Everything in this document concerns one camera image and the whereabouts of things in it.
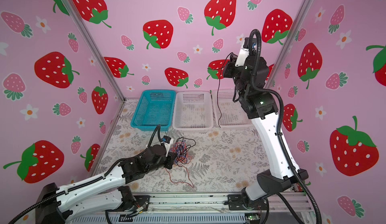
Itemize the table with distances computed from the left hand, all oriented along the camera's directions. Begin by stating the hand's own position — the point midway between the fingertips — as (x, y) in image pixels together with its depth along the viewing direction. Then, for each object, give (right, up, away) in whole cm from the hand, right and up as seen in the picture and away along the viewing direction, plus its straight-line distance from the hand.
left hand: (178, 155), depth 76 cm
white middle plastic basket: (+6, +23, +35) cm, 43 cm away
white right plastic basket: (+37, +21, +35) cm, 55 cm away
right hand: (+23, +45, -20) cm, 54 cm away
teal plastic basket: (-24, +26, +40) cm, 53 cm away
